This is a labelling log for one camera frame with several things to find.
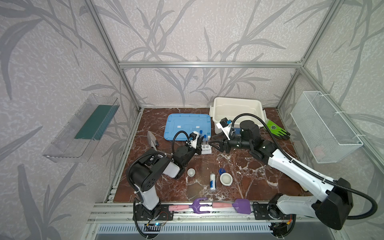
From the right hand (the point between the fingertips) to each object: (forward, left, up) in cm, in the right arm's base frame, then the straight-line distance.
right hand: (212, 135), depth 71 cm
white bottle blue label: (-15, -1, -25) cm, 29 cm away
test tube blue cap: (+6, +3, -16) cm, 18 cm away
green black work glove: (+21, -48, -27) cm, 59 cm away
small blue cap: (-7, -7, -27) cm, 29 cm away
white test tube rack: (+5, +2, -25) cm, 26 cm away
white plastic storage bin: (+34, -15, -17) cm, 41 cm away
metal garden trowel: (+13, +39, -26) cm, 48 cm away
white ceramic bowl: (-12, -9, -26) cm, 30 cm away
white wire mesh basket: (-4, -50, +5) cm, 50 cm away
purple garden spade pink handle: (-25, -16, -27) cm, 40 cm away
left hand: (+10, +4, -12) cm, 16 cm away
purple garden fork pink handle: (-25, +8, -26) cm, 37 cm away
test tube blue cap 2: (+8, +6, -10) cm, 14 cm away
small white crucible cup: (-9, +11, -25) cm, 29 cm away
